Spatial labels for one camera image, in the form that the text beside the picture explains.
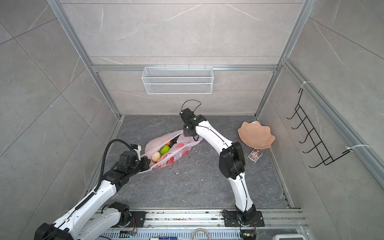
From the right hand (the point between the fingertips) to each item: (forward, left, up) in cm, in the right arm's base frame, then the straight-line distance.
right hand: (190, 131), depth 93 cm
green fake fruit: (-9, +16, -7) cm, 20 cm away
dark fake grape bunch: (-9, +9, +2) cm, 13 cm away
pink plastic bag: (-19, +7, +5) cm, 20 cm away
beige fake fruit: (-14, +21, -7) cm, 26 cm away
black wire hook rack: (-25, -58, +18) cm, 66 cm away
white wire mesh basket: (+31, +7, +17) cm, 37 cm away
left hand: (-17, +23, -1) cm, 28 cm away
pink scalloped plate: (+4, -47, -11) cm, 48 cm away
